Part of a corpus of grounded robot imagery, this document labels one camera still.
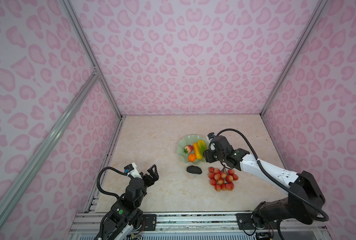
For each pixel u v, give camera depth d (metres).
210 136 0.76
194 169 0.87
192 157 0.93
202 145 0.94
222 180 0.84
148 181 0.69
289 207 0.48
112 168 0.60
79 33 0.76
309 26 0.75
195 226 0.72
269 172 0.47
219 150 0.66
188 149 0.96
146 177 0.68
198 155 0.93
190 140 1.01
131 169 0.67
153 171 0.71
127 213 0.55
